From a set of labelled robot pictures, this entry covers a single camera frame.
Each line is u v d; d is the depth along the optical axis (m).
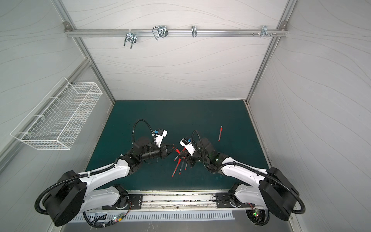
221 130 1.01
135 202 0.73
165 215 0.70
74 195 0.41
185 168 0.84
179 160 0.88
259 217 0.72
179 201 0.75
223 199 0.71
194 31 0.78
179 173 0.82
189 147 0.70
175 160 0.88
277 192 0.41
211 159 0.63
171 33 0.78
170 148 0.76
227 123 1.07
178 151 0.77
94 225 0.67
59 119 0.69
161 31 0.77
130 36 0.78
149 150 0.67
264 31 0.76
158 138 0.72
